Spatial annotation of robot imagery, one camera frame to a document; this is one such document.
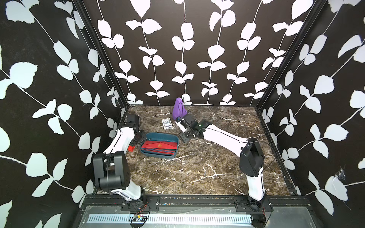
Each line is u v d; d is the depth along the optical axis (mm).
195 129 633
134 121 716
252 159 511
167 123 1074
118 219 701
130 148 919
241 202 733
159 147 885
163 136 977
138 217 701
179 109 1063
